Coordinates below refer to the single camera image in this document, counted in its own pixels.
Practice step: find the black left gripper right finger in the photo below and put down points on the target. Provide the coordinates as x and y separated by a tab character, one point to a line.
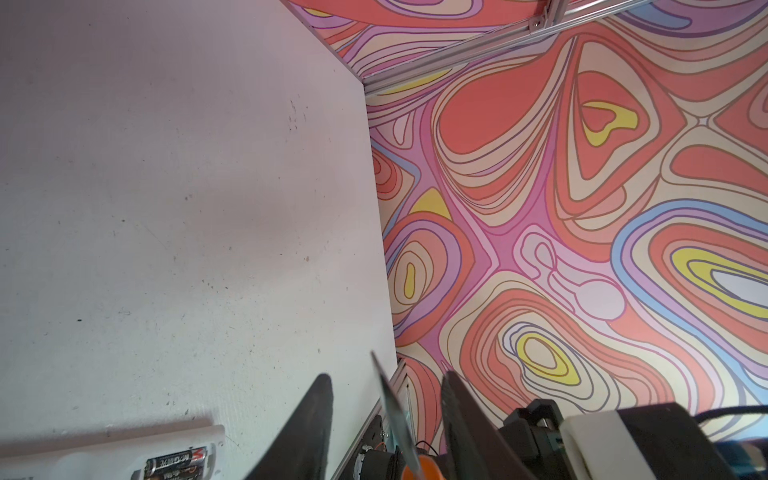
475	448

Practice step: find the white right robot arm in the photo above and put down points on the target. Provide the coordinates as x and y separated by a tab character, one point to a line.
652	442

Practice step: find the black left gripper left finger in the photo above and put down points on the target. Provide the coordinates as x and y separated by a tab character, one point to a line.
300	450

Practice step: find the black red M&G battery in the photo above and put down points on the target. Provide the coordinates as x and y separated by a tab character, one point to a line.
185	464

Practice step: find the orange black screwdriver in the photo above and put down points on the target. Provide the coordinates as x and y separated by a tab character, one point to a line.
418	466

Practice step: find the white remote control with batteries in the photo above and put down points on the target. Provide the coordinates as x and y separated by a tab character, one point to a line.
118	460

